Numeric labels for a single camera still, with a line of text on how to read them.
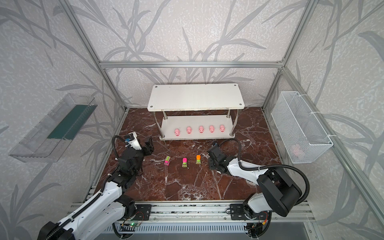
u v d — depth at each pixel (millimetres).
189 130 963
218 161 680
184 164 886
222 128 985
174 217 726
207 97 786
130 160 599
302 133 617
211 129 973
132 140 668
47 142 634
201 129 980
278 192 427
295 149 744
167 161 889
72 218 427
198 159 902
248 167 530
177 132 959
